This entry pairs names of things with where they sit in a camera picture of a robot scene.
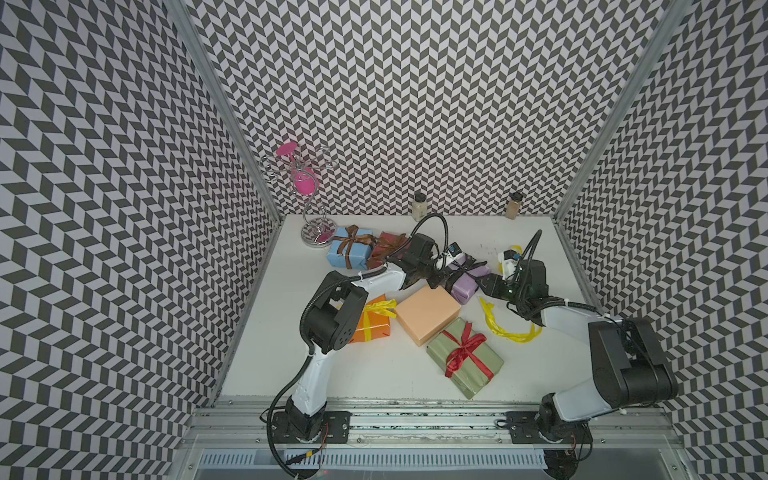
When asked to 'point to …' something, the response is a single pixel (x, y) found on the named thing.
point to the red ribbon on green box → (457, 356)
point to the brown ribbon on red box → (383, 247)
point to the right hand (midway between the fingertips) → (478, 283)
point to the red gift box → (391, 234)
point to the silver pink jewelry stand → (316, 232)
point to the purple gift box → (467, 283)
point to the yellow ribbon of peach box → (529, 336)
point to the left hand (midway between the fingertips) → (447, 270)
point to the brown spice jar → (512, 207)
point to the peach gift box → (425, 311)
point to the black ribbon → (455, 278)
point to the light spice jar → (419, 206)
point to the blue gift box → (360, 252)
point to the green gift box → (466, 377)
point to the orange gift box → (380, 324)
